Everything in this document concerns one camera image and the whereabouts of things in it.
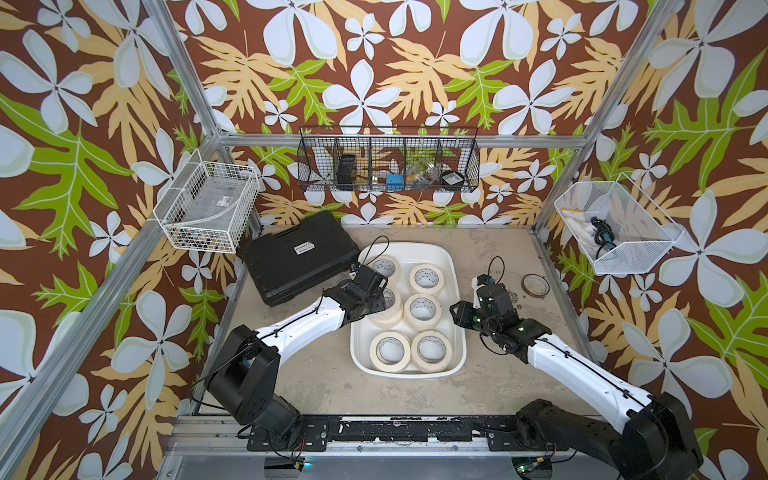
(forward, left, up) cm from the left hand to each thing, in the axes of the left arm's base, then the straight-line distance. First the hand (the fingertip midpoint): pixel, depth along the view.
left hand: (378, 297), depth 88 cm
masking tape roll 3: (+13, -17, -9) cm, 23 cm away
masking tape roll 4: (0, -14, -8) cm, 17 cm away
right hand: (-4, -22, +1) cm, 22 cm away
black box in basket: (+38, +11, +18) cm, 43 cm away
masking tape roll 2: (-3, -4, -5) cm, 7 cm away
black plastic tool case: (+19, +28, -4) cm, 34 cm away
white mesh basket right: (+12, -67, +17) cm, 70 cm away
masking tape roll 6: (-13, -16, -10) cm, 23 cm away
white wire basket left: (+14, +46, +24) cm, 54 cm away
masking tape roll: (+16, -3, -7) cm, 18 cm away
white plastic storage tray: (+18, -11, -3) cm, 22 cm away
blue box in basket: (+32, -5, +18) cm, 37 cm away
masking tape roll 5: (-13, -3, -9) cm, 16 cm away
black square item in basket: (+33, -24, +18) cm, 45 cm away
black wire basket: (+41, -3, +20) cm, 46 cm away
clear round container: (+33, -14, +20) cm, 41 cm away
